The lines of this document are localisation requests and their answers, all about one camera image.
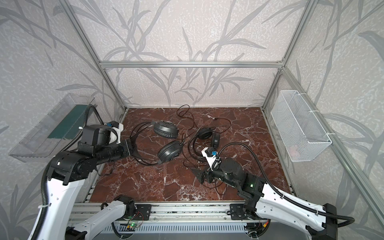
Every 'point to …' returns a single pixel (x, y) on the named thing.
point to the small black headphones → (204, 133)
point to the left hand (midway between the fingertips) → (140, 141)
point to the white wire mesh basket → (302, 135)
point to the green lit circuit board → (133, 224)
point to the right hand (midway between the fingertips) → (198, 158)
